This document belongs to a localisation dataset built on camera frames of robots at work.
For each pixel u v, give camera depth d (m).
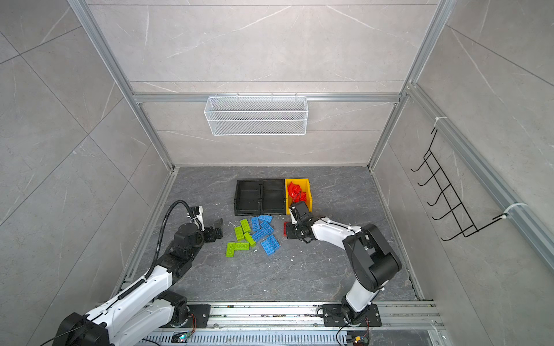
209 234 0.74
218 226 0.77
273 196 1.12
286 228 0.97
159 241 0.58
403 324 0.74
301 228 0.69
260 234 0.93
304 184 1.06
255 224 0.95
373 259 0.46
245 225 0.95
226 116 1.01
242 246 0.90
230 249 0.90
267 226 0.95
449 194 0.69
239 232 0.93
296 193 1.01
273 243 0.90
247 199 1.11
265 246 0.88
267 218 0.98
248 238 0.90
